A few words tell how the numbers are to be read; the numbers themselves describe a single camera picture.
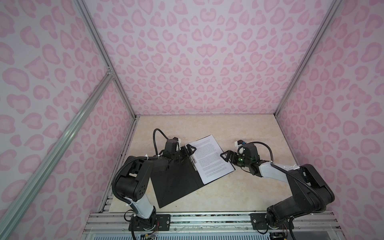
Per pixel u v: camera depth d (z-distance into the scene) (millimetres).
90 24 734
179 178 875
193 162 929
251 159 729
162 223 731
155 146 760
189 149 845
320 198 409
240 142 857
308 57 859
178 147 784
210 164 930
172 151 754
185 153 838
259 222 733
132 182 472
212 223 750
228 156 819
